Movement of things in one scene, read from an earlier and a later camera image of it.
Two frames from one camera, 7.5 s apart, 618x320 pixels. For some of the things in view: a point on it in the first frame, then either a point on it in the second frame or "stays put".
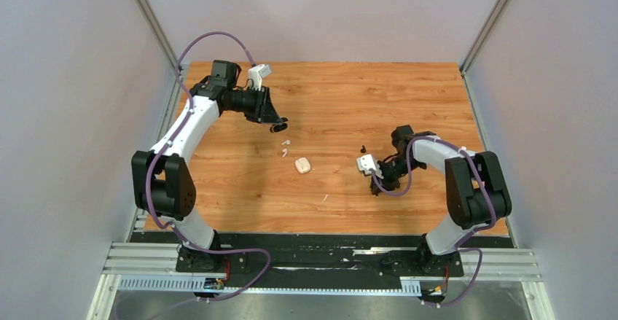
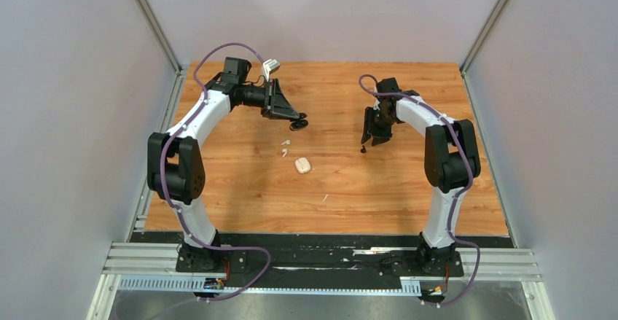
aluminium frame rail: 162,257 stays put
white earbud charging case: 302,165 stays put
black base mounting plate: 208,262 stays put
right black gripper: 385,184 -> 369,125
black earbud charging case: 277,127 -> 297,123
